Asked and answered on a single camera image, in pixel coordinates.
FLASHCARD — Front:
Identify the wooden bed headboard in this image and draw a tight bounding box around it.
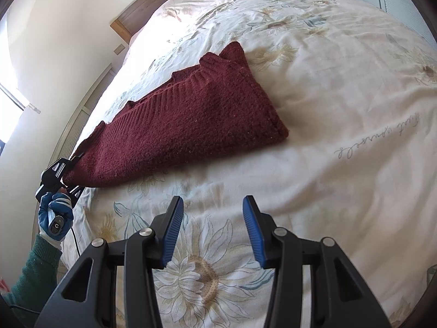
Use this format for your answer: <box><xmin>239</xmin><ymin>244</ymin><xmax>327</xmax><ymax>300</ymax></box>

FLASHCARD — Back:
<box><xmin>110</xmin><ymin>0</ymin><xmax>260</xmax><ymax>44</ymax></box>

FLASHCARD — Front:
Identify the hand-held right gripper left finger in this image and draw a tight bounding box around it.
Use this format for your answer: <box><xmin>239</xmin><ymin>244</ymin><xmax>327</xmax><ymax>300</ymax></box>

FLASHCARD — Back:
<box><xmin>34</xmin><ymin>196</ymin><xmax>185</xmax><ymax>328</ymax></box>

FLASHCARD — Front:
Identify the person's left forearm green sleeve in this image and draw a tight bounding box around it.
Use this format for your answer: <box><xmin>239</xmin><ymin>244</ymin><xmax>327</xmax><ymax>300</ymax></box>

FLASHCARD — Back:
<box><xmin>5</xmin><ymin>234</ymin><xmax>63</xmax><ymax>315</ymax></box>

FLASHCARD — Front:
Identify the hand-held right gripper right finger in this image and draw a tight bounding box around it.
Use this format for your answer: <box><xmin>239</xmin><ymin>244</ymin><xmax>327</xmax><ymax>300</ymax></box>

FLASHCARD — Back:
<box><xmin>242</xmin><ymin>195</ymin><xmax>393</xmax><ymax>328</ymax></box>

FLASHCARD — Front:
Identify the black cable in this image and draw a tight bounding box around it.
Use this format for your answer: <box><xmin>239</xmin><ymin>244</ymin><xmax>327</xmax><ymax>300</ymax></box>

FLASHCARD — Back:
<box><xmin>70</xmin><ymin>224</ymin><xmax>82</xmax><ymax>257</ymax></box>

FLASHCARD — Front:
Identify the window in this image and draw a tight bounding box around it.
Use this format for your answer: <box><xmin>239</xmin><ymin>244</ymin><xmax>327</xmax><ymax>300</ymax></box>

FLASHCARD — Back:
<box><xmin>0</xmin><ymin>82</ymin><xmax>41</xmax><ymax>158</ymax></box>

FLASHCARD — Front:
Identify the dark red knitted sweater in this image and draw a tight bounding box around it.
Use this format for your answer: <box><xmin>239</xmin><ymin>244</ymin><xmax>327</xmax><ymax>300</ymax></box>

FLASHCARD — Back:
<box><xmin>63</xmin><ymin>41</ymin><xmax>290</xmax><ymax>188</ymax></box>

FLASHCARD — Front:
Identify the bed with floral duvet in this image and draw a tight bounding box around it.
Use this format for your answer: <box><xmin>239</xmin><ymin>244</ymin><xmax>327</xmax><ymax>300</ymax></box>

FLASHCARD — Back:
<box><xmin>32</xmin><ymin>0</ymin><xmax>437</xmax><ymax>328</ymax></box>

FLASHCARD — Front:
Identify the white louvered radiator cover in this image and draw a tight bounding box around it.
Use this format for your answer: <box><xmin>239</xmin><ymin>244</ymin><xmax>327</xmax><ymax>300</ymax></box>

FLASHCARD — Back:
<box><xmin>56</xmin><ymin>63</ymin><xmax>117</xmax><ymax>159</ymax></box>

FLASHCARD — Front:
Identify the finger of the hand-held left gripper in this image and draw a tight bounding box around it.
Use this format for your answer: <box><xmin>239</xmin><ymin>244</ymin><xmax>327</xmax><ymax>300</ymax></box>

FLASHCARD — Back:
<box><xmin>61</xmin><ymin>186</ymin><xmax>84</xmax><ymax>209</ymax></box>
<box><xmin>51</xmin><ymin>155</ymin><xmax>84</xmax><ymax>179</ymax></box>

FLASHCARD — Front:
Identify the person's left hand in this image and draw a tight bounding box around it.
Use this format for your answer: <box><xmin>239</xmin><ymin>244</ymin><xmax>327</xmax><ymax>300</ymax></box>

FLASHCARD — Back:
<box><xmin>39</xmin><ymin>192</ymin><xmax>74</xmax><ymax>249</ymax></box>

